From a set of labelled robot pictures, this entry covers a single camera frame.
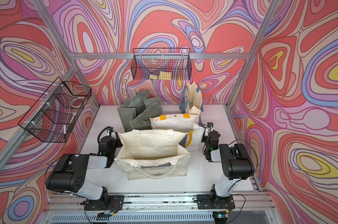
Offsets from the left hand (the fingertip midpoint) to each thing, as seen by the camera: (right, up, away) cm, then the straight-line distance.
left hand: (116, 135), depth 94 cm
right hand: (+61, +2, +3) cm, 61 cm away
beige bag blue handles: (+53, +26, +16) cm, 62 cm away
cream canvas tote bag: (+25, -11, -8) cm, 29 cm away
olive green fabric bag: (+17, +16, -13) cm, 26 cm away
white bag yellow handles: (+47, +8, -4) cm, 48 cm away
